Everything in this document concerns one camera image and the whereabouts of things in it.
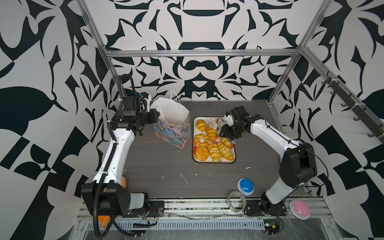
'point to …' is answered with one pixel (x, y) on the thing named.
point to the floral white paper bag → (174, 127)
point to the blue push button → (245, 186)
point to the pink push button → (300, 209)
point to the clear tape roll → (229, 204)
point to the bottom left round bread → (202, 153)
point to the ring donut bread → (197, 142)
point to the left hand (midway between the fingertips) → (157, 110)
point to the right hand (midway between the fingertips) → (223, 133)
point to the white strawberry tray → (196, 132)
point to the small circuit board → (271, 228)
